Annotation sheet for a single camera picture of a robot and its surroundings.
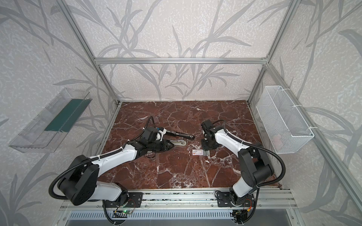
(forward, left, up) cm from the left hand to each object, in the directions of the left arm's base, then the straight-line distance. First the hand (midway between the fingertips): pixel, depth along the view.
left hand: (174, 142), depth 85 cm
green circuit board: (-34, +23, -9) cm, 42 cm away
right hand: (+2, -20, -6) cm, 21 cm away
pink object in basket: (-4, -55, +11) cm, 57 cm away
